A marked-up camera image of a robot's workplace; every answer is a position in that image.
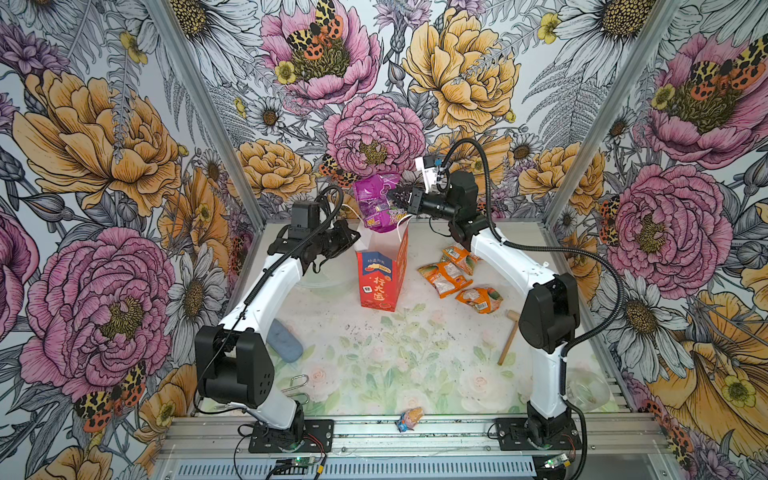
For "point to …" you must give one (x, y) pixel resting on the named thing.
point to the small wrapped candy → (409, 419)
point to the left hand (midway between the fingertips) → (361, 242)
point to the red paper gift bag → (381, 261)
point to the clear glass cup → (587, 384)
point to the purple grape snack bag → (378, 211)
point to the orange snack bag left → (446, 278)
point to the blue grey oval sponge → (283, 342)
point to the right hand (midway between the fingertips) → (389, 199)
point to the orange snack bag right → (484, 300)
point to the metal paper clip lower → (300, 393)
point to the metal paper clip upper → (295, 387)
